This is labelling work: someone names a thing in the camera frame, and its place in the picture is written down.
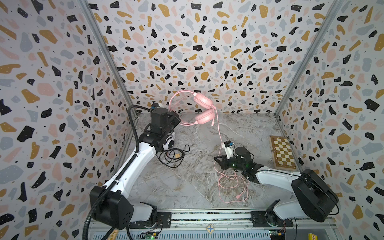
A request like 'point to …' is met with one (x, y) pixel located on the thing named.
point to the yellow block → (311, 236)
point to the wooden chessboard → (283, 156)
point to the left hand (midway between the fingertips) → (179, 110)
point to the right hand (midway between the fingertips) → (213, 156)
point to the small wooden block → (177, 155)
